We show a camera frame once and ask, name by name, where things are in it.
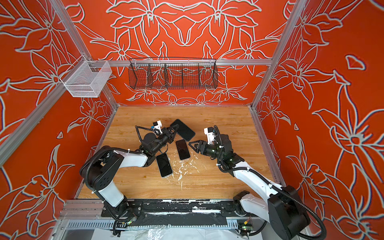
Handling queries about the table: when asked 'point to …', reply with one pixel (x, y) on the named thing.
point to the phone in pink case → (182, 149)
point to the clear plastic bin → (87, 79)
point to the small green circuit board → (247, 228)
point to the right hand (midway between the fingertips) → (189, 145)
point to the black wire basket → (172, 73)
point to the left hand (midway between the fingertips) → (179, 125)
